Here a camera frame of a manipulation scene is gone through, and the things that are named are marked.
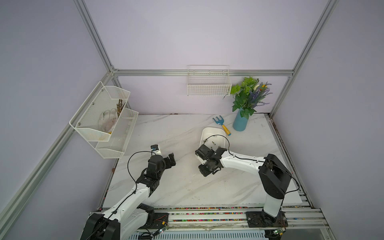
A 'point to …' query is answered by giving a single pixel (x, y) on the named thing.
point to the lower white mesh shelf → (115, 148)
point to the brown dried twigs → (119, 107)
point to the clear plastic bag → (107, 119)
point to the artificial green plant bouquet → (249, 95)
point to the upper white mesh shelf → (95, 118)
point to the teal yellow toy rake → (220, 121)
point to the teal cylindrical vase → (240, 123)
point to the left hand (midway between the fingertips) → (166, 156)
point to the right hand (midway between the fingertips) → (205, 172)
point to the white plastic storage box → (214, 142)
